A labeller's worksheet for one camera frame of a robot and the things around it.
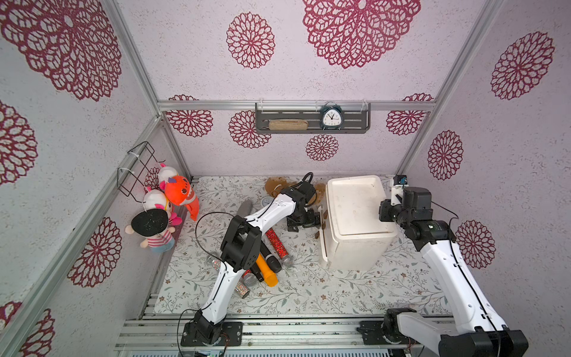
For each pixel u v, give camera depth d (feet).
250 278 2.68
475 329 1.25
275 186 3.49
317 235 3.05
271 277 2.73
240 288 2.65
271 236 3.10
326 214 2.67
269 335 2.46
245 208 3.48
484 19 2.31
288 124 2.89
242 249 1.86
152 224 2.50
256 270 2.83
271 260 2.87
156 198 2.80
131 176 2.47
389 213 2.23
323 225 2.91
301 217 2.69
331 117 2.94
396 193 2.15
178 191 2.92
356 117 3.04
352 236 2.30
